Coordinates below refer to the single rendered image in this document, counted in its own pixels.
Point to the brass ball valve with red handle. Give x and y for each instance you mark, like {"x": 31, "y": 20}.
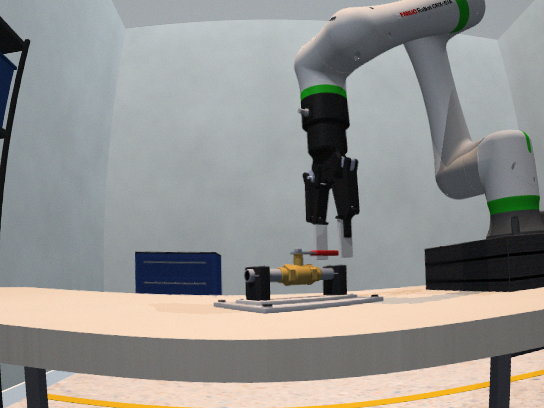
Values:
{"x": 258, "y": 280}

